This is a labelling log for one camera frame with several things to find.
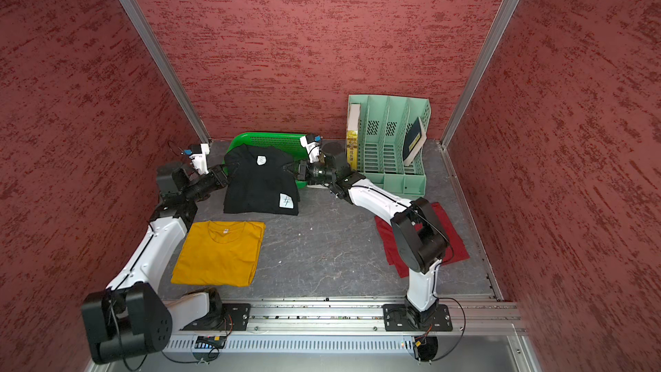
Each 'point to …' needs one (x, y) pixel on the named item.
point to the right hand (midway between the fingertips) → (285, 171)
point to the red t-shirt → (392, 251)
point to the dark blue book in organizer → (414, 141)
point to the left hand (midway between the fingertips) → (238, 169)
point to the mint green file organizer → (392, 141)
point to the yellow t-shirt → (220, 253)
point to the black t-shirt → (262, 181)
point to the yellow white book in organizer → (353, 122)
